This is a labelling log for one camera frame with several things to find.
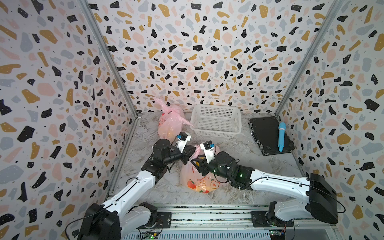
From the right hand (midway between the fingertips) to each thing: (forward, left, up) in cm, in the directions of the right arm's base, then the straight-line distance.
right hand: (193, 159), depth 71 cm
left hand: (+6, -2, +1) cm, 6 cm away
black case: (+34, -48, -20) cm, 63 cm away
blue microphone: (+34, -58, -15) cm, 69 cm away
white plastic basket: (+46, -13, -22) cm, 52 cm away
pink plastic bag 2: (-5, 0, -13) cm, 14 cm away
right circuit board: (-26, -40, -25) cm, 54 cm away
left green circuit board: (-28, +20, -22) cm, 41 cm away
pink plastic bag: (+28, +17, -6) cm, 34 cm away
